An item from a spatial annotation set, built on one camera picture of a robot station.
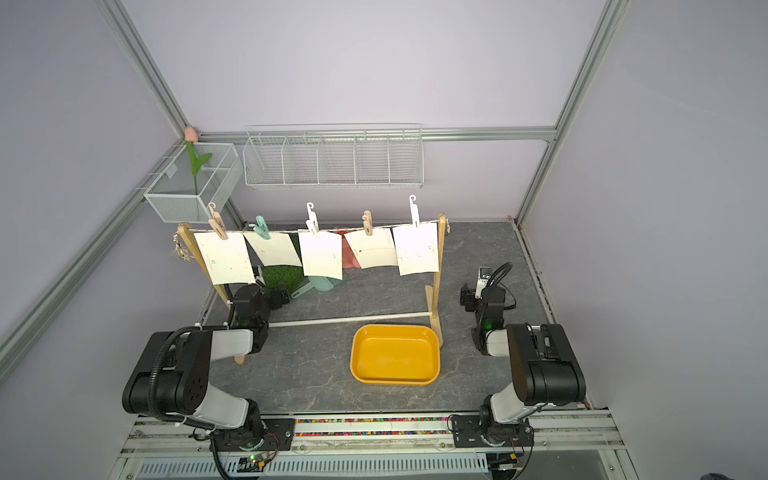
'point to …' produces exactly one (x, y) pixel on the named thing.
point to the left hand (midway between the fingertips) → (268, 284)
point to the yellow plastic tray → (395, 355)
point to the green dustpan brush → (319, 283)
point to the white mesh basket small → (172, 198)
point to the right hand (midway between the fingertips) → (481, 282)
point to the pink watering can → (349, 260)
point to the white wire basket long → (335, 155)
